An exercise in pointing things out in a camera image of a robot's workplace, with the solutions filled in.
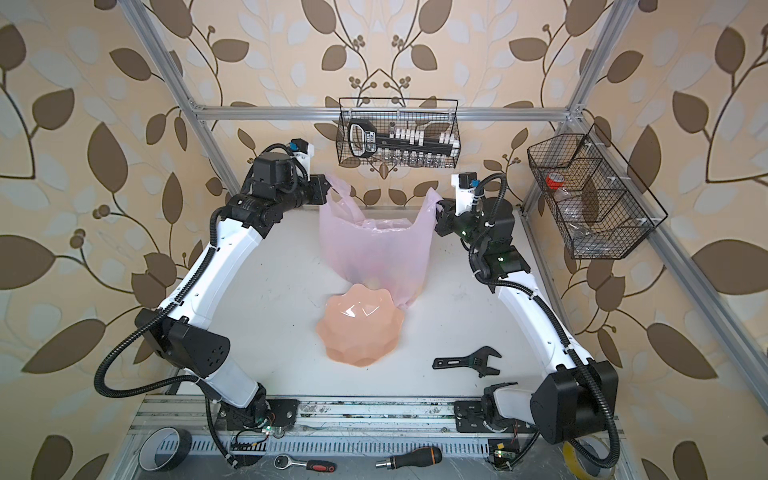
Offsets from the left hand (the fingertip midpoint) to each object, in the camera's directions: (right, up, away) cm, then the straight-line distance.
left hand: (331, 175), depth 73 cm
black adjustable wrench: (+39, -50, +9) cm, 64 cm away
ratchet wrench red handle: (-10, -67, -5) cm, 68 cm away
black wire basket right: (+67, -8, +1) cm, 68 cm away
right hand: (+25, -6, -2) cm, 26 cm away
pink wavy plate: (+5, -42, +15) cm, 45 cm away
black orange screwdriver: (+22, -67, -4) cm, 71 cm away
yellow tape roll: (+59, -69, -5) cm, 91 cm away
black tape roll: (-40, -66, -2) cm, 77 cm away
